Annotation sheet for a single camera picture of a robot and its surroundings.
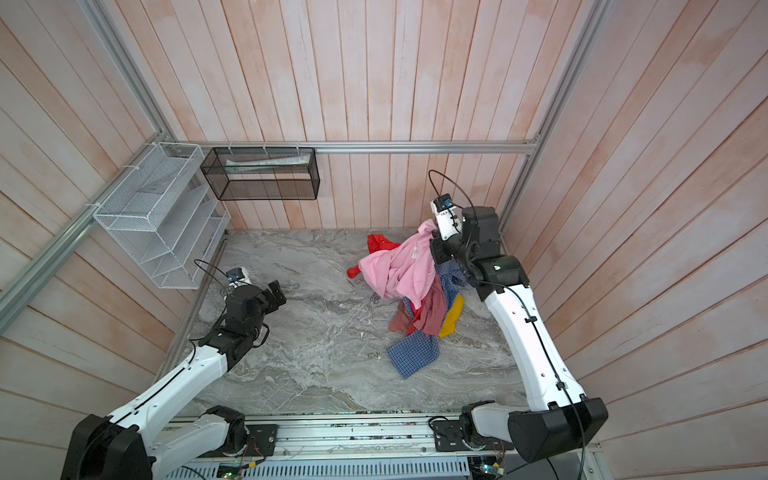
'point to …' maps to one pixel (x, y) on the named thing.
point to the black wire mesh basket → (263, 173)
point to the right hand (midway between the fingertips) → (437, 229)
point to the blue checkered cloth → (422, 348)
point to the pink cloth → (408, 269)
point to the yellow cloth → (449, 325)
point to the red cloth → (376, 242)
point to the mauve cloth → (432, 319)
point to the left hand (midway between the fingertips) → (266, 292)
